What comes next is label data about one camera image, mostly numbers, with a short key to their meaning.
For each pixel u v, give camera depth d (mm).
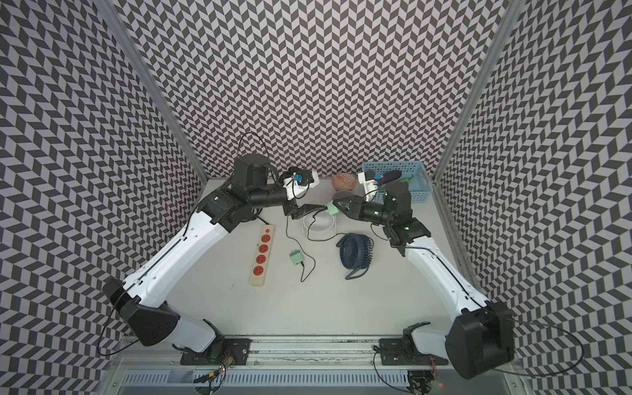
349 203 664
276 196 571
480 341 390
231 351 719
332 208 707
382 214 627
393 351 723
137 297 394
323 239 928
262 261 887
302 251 937
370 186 669
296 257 912
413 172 1170
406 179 1144
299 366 709
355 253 809
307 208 586
